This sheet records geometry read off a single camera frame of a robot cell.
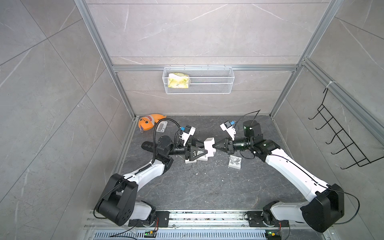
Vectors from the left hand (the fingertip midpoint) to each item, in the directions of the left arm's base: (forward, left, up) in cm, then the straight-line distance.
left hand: (207, 149), depth 67 cm
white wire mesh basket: (+54, +4, +1) cm, 54 cm away
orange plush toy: (+35, +39, -20) cm, 57 cm away
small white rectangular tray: (+37, +30, -27) cm, 55 cm away
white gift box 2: (0, 0, +4) cm, 4 cm away
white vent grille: (-30, +12, -29) cm, 43 cm away
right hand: (+3, -4, -2) cm, 6 cm away
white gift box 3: (+6, -19, -26) cm, 33 cm away
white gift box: (+8, +10, -27) cm, 30 cm away
